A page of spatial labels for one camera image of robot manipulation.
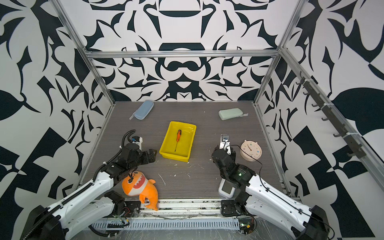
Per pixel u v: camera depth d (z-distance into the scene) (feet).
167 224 2.34
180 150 3.08
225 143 2.09
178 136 3.25
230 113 3.67
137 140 2.45
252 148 3.08
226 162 1.86
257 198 2.03
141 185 2.44
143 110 3.66
